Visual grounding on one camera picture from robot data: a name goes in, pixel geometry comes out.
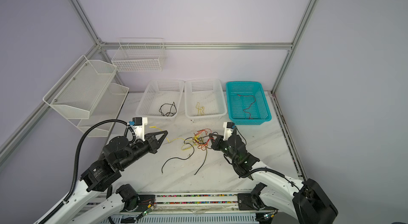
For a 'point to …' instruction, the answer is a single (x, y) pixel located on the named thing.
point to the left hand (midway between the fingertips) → (165, 133)
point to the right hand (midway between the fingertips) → (208, 135)
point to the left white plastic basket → (161, 100)
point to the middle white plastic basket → (204, 100)
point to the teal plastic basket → (247, 103)
